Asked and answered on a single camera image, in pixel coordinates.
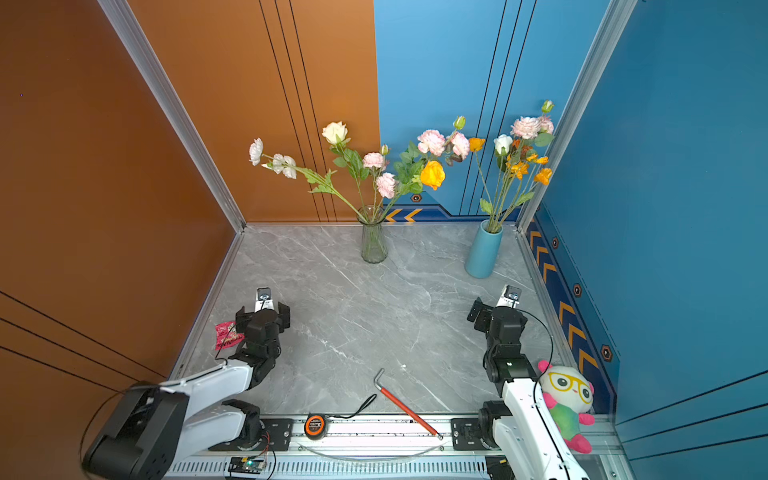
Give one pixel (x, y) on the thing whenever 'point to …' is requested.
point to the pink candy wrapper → (226, 335)
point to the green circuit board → (246, 464)
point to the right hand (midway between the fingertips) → (491, 303)
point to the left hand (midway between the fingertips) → (262, 304)
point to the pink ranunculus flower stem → (385, 183)
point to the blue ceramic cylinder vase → (481, 260)
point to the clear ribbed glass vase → (374, 250)
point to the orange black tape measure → (314, 426)
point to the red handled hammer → (404, 408)
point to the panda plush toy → (568, 394)
